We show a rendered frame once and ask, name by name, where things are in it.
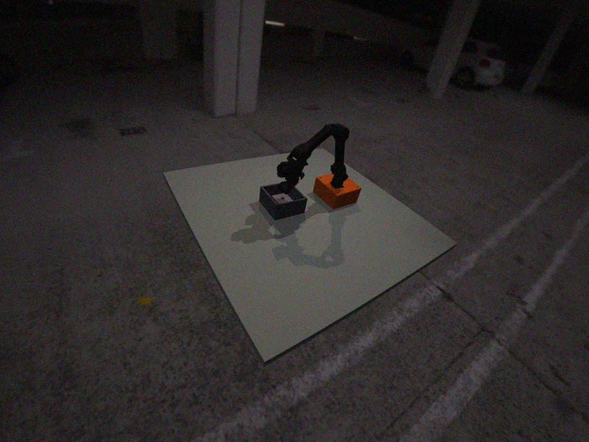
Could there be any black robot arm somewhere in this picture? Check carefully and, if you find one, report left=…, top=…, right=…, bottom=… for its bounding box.
left=277, top=123, right=349, bottom=188

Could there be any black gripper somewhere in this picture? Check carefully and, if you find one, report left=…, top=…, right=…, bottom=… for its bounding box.
left=277, top=171, right=305, bottom=195

